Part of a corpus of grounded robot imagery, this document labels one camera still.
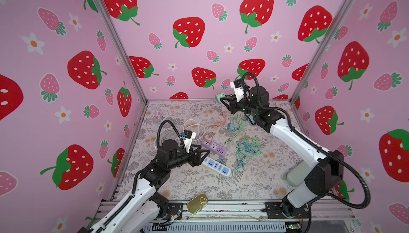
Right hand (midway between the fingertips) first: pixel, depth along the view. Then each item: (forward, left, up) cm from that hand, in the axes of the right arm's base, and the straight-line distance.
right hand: (222, 96), depth 74 cm
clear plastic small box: (+12, +46, -33) cm, 57 cm away
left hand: (-21, +6, -14) cm, 26 cm away
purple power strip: (-10, +3, -33) cm, 34 cm away
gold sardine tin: (-40, +7, -32) cm, 51 cm away
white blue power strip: (-21, 0, -33) cm, 39 cm away
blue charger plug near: (+8, -7, -34) cm, 36 cm away
